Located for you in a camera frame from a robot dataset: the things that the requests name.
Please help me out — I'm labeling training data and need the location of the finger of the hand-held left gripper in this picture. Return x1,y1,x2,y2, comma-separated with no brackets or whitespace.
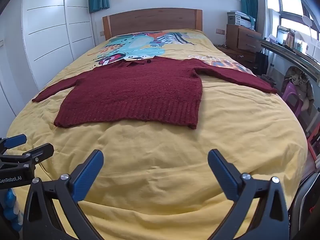
0,143,55,172
0,134,27,155

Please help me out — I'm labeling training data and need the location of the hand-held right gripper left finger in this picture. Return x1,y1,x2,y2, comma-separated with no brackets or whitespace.
22,149,110,240

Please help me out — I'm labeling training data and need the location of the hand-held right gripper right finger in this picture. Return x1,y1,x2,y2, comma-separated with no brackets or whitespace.
207,149,290,240

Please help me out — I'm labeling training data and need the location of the dark red knitted sweater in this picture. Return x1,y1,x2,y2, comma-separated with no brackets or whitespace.
32,56,278,130

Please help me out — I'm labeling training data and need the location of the person's left hand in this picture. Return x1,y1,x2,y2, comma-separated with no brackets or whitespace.
4,189,24,232

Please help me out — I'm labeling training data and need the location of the yellow printed blanket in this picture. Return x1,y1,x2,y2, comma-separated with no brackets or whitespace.
5,29,308,240

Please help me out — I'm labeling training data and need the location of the black bag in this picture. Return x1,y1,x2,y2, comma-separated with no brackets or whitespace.
254,49,269,75

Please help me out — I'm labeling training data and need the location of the beige coat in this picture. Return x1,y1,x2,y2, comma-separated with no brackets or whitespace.
285,66,315,103

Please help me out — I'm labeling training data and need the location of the white wardrobe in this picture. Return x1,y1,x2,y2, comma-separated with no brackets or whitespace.
0,0,97,120

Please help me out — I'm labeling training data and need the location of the curved glass desk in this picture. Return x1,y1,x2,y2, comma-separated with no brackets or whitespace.
260,39,320,80

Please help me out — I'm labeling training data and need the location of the wooden drawer chest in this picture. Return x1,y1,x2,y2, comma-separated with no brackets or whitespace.
226,24,262,53

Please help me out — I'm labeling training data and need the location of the white printer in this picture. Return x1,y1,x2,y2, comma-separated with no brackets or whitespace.
227,10,256,29

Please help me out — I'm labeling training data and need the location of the wooden headboard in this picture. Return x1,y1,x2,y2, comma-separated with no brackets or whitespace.
102,9,203,40

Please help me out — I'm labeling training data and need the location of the white round lamp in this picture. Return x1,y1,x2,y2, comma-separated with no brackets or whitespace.
301,15,313,43

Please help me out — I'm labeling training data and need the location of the glass window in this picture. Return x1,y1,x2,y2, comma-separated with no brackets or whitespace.
267,0,320,55

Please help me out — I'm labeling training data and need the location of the dark chair frame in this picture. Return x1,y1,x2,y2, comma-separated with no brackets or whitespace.
291,172,320,240

